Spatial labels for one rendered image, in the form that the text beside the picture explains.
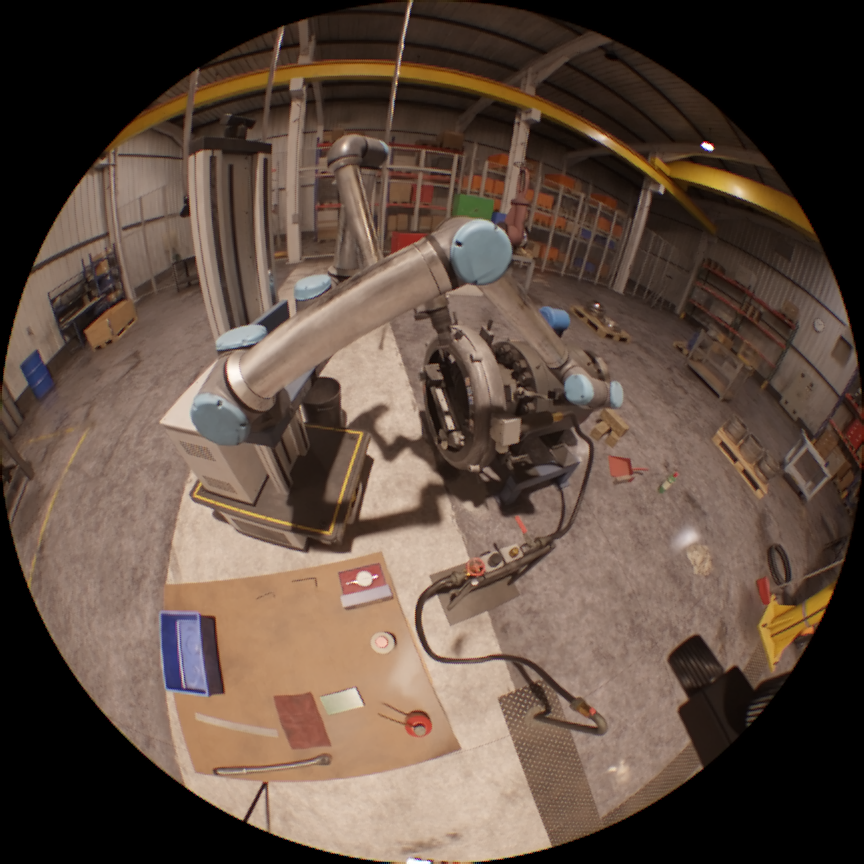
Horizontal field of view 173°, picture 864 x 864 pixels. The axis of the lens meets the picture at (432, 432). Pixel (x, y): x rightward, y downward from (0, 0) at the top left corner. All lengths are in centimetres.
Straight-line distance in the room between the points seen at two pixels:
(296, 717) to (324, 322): 110
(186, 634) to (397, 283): 132
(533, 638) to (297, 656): 114
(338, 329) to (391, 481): 143
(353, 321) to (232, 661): 113
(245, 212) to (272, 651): 145
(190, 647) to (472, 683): 122
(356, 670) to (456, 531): 101
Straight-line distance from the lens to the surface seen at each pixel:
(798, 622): 357
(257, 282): 115
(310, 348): 53
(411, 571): 158
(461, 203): 839
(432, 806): 175
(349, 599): 95
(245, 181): 112
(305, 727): 110
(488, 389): 117
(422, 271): 49
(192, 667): 130
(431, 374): 146
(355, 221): 100
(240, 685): 119
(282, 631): 112
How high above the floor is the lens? 151
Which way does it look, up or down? 45 degrees down
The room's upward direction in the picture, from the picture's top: 9 degrees clockwise
